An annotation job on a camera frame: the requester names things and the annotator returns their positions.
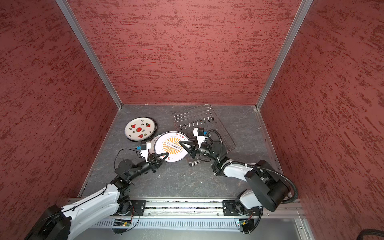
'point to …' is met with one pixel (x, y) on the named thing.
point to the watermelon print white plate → (140, 129)
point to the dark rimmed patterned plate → (141, 129)
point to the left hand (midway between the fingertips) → (169, 156)
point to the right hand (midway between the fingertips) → (178, 144)
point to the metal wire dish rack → (185, 120)
